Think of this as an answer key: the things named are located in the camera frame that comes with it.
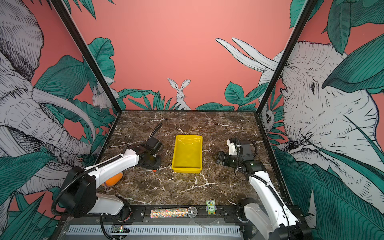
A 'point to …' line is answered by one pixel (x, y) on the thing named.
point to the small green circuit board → (120, 229)
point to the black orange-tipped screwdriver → (154, 171)
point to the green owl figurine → (210, 206)
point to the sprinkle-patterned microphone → (191, 212)
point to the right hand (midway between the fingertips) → (217, 155)
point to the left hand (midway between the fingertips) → (158, 162)
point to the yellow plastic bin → (187, 155)
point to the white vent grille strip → (97, 230)
